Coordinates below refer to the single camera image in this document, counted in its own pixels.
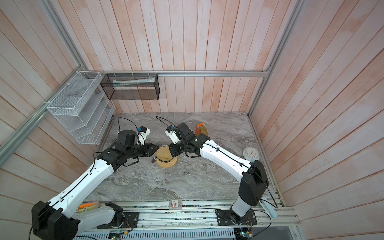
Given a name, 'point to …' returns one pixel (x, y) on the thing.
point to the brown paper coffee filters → (203, 129)
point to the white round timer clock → (251, 154)
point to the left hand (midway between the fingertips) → (157, 150)
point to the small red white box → (174, 203)
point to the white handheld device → (269, 207)
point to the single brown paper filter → (164, 154)
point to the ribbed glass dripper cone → (162, 160)
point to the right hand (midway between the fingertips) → (169, 149)
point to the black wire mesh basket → (131, 86)
